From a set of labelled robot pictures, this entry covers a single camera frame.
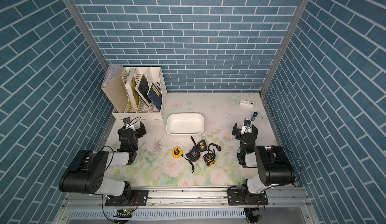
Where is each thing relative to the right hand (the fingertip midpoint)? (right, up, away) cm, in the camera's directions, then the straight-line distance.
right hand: (246, 124), depth 91 cm
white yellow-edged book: (-70, +23, 0) cm, 74 cm away
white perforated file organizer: (-59, +33, +14) cm, 69 cm away
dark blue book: (-60, +18, +15) cm, 65 cm away
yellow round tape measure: (-42, -16, -4) cm, 45 cm away
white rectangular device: (+7, +13, +21) cm, 26 cm away
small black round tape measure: (-27, -12, -2) cm, 30 cm away
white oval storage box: (-39, -1, +12) cm, 41 cm away
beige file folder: (-79, +23, -3) cm, 82 cm away
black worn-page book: (-67, +24, +10) cm, 72 cm away
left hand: (-67, +1, 0) cm, 67 cm away
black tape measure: (-32, -17, -6) cm, 37 cm away
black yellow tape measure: (-23, -18, -6) cm, 30 cm away
